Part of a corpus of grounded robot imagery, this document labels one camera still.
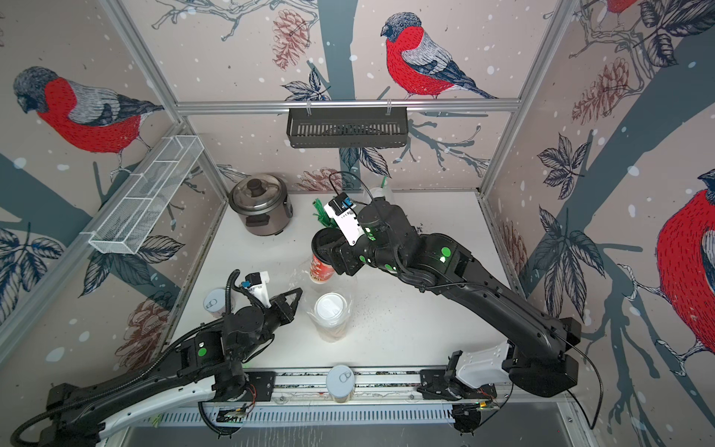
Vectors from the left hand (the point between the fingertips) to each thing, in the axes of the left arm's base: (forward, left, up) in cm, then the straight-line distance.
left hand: (308, 289), depth 71 cm
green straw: (+42, -21, -1) cm, 47 cm away
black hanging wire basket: (+63, -8, +8) cm, 64 cm away
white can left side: (+3, +32, -15) cm, 36 cm away
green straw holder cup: (+24, -1, +1) cm, 24 cm away
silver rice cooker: (+33, +21, -3) cm, 39 cm away
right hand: (+4, -8, +18) cm, 20 cm away
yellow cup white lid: (-5, -6, -3) cm, 8 cm away
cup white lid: (+33, -18, +2) cm, 38 cm away
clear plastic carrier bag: (+29, -22, +5) cm, 37 cm away
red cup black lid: (0, -4, +9) cm, 10 cm away
